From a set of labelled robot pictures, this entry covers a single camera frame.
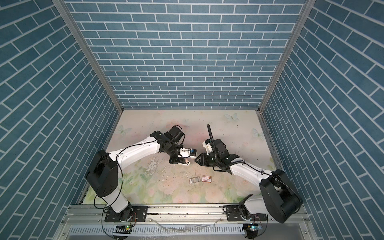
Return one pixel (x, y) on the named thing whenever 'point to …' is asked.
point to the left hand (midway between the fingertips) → (185, 158)
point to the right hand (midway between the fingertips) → (195, 159)
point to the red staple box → (207, 179)
